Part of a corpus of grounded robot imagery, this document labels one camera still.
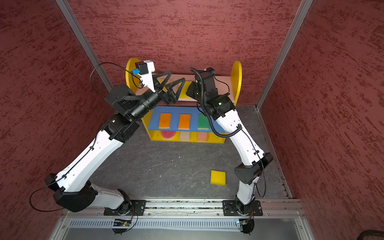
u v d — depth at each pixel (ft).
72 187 1.26
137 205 2.45
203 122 2.98
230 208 2.41
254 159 1.43
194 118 3.11
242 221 2.38
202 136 3.26
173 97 1.52
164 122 2.96
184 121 3.02
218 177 2.74
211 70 1.94
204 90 1.58
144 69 1.39
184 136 3.25
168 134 3.21
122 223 2.36
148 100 1.51
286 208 2.49
